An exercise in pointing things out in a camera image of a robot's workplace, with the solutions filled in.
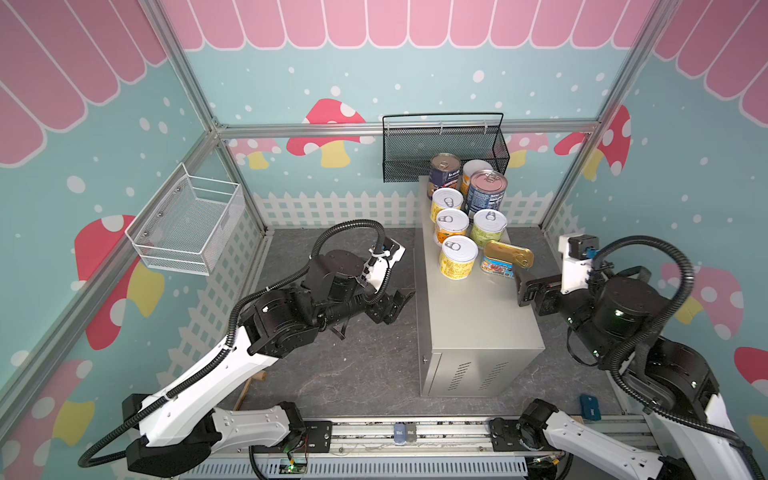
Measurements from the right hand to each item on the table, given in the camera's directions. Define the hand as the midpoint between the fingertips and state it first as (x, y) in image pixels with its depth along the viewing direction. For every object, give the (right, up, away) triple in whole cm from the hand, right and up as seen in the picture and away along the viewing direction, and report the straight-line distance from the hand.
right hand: (537, 261), depth 55 cm
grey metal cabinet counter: (-10, -16, +9) cm, 21 cm away
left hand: (-26, -5, +4) cm, 27 cm away
